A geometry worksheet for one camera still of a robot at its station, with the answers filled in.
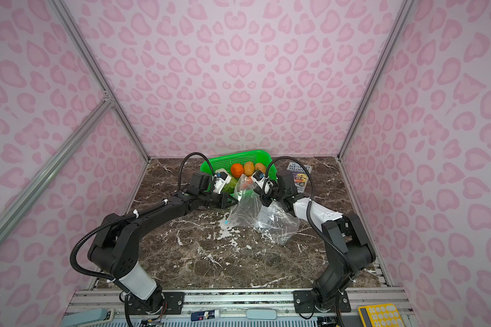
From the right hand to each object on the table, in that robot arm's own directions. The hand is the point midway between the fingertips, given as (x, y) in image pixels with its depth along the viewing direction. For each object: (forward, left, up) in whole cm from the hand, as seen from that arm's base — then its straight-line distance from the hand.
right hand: (257, 187), depth 89 cm
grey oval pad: (-45, -2, -12) cm, 46 cm away
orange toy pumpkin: (+17, +11, -9) cm, 22 cm away
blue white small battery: (-46, +18, -12) cm, 50 cm away
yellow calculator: (-44, -42, -13) cm, 62 cm away
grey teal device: (-47, +56, -10) cm, 74 cm away
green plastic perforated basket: (+27, +18, -14) cm, 35 cm away
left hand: (-6, +8, 0) cm, 10 cm away
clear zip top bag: (-11, -6, -12) cm, 17 cm away
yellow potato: (+18, +5, -9) cm, 21 cm away
